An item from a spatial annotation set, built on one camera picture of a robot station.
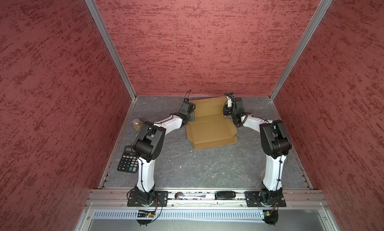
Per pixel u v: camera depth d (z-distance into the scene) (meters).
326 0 0.72
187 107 0.79
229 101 0.91
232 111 0.81
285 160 0.58
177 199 0.76
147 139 0.56
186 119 0.76
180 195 0.76
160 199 0.74
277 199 0.67
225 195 0.74
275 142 0.55
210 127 1.07
